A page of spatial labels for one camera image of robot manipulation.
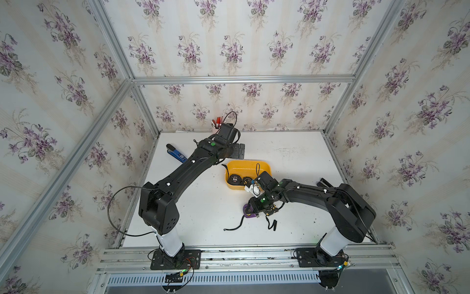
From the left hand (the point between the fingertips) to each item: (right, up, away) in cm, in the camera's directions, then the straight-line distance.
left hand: (236, 150), depth 84 cm
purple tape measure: (+4, -29, -1) cm, 30 cm away
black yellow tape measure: (+17, -28, 0) cm, 33 cm away
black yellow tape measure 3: (+6, -16, +9) cm, 19 cm away
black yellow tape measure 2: (-1, -15, +9) cm, 18 cm away
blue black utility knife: (-36, -2, +22) cm, 43 cm away
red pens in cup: (-11, +17, +27) cm, 34 cm away
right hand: (+6, -28, 0) cm, 29 cm away
